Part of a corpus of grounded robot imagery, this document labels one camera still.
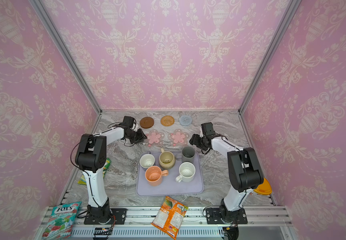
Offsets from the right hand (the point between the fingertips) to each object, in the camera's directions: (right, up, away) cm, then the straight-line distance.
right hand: (194, 141), depth 96 cm
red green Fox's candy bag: (-66, -37, -26) cm, 80 cm away
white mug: (-5, -16, -8) cm, 19 cm away
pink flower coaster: (-27, +1, +9) cm, 28 cm away
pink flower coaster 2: (-10, +1, +10) cm, 14 cm away
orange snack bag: (-15, -34, -24) cm, 45 cm away
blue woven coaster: (-4, +15, +20) cm, 25 cm away
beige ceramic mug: (-17, -11, -4) cm, 21 cm away
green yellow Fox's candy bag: (-65, -21, -11) cm, 69 cm away
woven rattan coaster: (-18, +14, +18) cm, 29 cm away
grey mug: (-5, -7, -5) cm, 10 cm away
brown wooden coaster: (-34, +13, +17) cm, 40 cm away
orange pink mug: (-25, -18, -10) cm, 32 cm away
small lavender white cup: (-29, -11, -6) cm, 32 cm away
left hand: (-32, +2, +6) cm, 33 cm away
